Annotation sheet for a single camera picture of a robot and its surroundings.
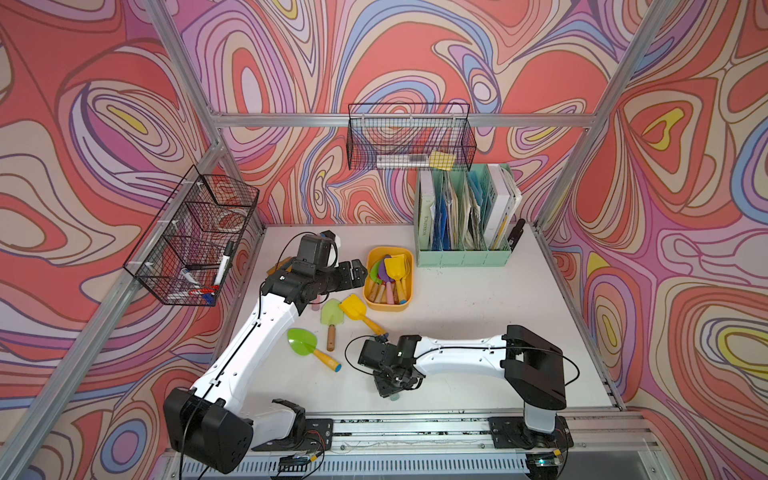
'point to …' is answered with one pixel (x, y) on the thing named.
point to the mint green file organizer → (463, 217)
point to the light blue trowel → (395, 397)
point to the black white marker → (226, 256)
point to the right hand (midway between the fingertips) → (391, 395)
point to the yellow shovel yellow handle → (396, 266)
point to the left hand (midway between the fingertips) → (357, 273)
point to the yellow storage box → (374, 255)
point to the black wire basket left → (185, 256)
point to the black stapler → (516, 233)
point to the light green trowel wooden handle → (331, 315)
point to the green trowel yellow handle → (305, 343)
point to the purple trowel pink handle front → (384, 277)
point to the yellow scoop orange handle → (355, 308)
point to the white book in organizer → (505, 209)
